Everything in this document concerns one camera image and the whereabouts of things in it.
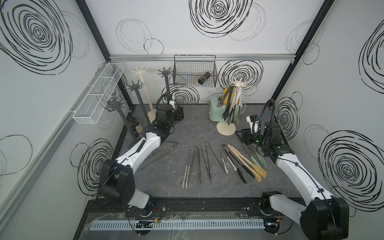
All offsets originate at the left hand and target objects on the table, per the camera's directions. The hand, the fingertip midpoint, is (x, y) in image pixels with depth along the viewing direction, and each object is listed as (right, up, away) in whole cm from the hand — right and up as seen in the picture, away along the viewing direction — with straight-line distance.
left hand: (177, 106), depth 83 cm
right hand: (+34, -14, -3) cm, 37 cm away
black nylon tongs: (+36, -34, +6) cm, 50 cm away
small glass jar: (-27, -14, +11) cm, 32 cm away
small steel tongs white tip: (+27, -33, +6) cm, 43 cm away
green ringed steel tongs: (+45, -32, +6) cm, 56 cm away
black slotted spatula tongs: (+27, +3, +18) cm, 33 cm away
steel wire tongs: (-13, -30, +11) cm, 34 cm away
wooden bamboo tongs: (+45, -37, +1) cm, 59 cm away
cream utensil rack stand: (+30, -14, +25) cm, 42 cm away
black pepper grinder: (+14, +17, +7) cm, 24 cm away
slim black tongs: (+18, -26, +14) cm, 34 cm away
